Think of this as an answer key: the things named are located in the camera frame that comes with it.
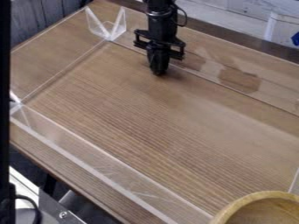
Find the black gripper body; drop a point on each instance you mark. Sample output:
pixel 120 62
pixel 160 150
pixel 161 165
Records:
pixel 172 46

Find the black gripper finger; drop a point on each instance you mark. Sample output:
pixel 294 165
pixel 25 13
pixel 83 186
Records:
pixel 157 55

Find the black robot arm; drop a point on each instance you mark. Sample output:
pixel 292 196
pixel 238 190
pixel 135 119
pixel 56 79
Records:
pixel 161 16

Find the brown wooden bowl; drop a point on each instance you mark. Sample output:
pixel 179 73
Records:
pixel 268 207

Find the white container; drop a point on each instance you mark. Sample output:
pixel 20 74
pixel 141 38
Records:
pixel 280 28

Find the blue object at right edge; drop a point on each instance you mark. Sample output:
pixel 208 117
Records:
pixel 295 39

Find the clear acrylic corner bracket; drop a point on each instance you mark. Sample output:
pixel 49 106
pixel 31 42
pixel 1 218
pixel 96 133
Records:
pixel 107 30

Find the clear acrylic tray wall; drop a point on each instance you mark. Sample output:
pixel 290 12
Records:
pixel 160 149

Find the grey metal bracket with screw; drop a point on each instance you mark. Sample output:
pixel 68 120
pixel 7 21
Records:
pixel 53 212

